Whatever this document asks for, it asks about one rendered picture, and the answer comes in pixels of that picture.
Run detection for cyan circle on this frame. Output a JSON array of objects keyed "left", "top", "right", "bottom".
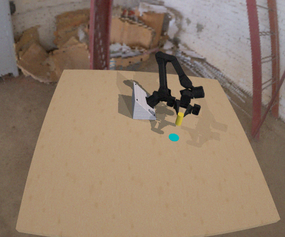
[{"left": 169, "top": 134, "right": 179, "bottom": 141}]

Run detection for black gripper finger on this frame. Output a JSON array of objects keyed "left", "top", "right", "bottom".
[
  {"left": 183, "top": 105, "right": 193, "bottom": 117},
  {"left": 173, "top": 101, "right": 180, "bottom": 115}
]

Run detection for yellow cylinder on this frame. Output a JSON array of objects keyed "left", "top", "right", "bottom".
[{"left": 175, "top": 112, "right": 184, "bottom": 126}]

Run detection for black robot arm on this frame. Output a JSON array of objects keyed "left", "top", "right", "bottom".
[{"left": 145, "top": 51, "right": 205, "bottom": 109}]

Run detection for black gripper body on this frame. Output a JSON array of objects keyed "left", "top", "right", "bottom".
[{"left": 167, "top": 96, "right": 201, "bottom": 115}]

